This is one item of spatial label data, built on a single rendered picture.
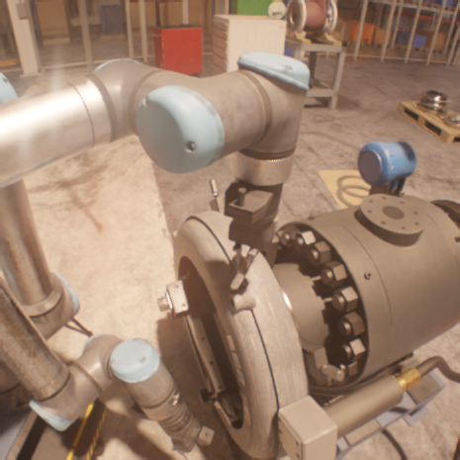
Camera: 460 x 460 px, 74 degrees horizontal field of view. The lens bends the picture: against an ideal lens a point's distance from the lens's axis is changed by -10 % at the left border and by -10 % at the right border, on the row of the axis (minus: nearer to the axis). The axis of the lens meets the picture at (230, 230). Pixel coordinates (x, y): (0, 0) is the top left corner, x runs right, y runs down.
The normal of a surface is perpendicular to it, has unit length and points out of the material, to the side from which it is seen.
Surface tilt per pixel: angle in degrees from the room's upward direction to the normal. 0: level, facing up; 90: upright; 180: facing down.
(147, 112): 92
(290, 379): 51
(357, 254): 16
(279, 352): 42
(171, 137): 92
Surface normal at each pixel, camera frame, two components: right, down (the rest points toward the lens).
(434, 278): 0.30, -0.16
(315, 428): -0.12, -0.95
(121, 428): 0.04, -0.78
